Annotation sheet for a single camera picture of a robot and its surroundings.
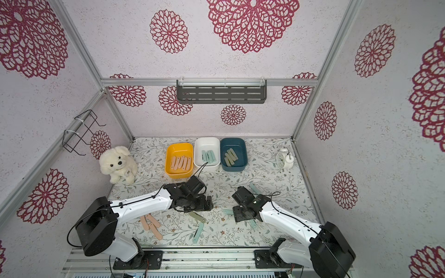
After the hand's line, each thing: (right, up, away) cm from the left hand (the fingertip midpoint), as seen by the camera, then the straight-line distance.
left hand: (205, 208), depth 83 cm
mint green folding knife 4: (+12, -3, +5) cm, 13 cm away
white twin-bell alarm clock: (+43, +23, +13) cm, 51 cm away
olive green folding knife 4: (+14, +26, +27) cm, 39 cm away
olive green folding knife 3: (+14, +21, +23) cm, 34 cm away
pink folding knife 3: (-17, +21, +23) cm, 35 cm away
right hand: (+17, -2, +1) cm, 17 cm away
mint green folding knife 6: (+26, +7, +14) cm, 30 cm away
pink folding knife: (-22, +21, +24) cm, 39 cm away
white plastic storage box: (-3, +33, +32) cm, 46 cm away
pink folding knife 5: (-24, -10, -2) cm, 26 cm away
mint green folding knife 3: (-3, +24, +26) cm, 36 cm away
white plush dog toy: (-44, +21, +3) cm, 49 cm away
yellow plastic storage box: (-20, +29, +27) cm, 44 cm away
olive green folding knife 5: (-5, -5, +4) cm, 8 cm away
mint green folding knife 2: (+2, +25, +26) cm, 36 cm away
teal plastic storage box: (+19, +31, +34) cm, 50 cm away
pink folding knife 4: (-26, -6, +1) cm, 27 cm away
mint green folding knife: (0, +25, +26) cm, 36 cm away
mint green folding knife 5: (+23, -7, 0) cm, 24 cm away
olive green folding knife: (+16, +26, +27) cm, 40 cm away
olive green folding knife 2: (+11, +21, +23) cm, 33 cm away
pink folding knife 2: (-20, +20, +23) cm, 37 cm away
